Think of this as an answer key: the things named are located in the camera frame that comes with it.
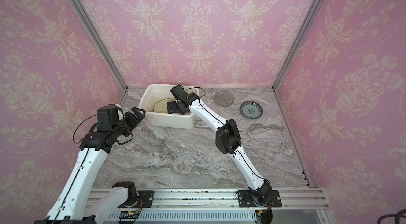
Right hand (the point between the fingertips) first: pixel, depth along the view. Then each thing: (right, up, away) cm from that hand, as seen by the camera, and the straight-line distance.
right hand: (175, 108), depth 94 cm
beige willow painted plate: (-11, +1, +8) cm, 14 cm away
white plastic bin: (-17, +9, +5) cm, 20 cm away
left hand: (-12, -3, -19) cm, 23 cm away
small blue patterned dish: (+49, -2, +14) cm, 51 cm away
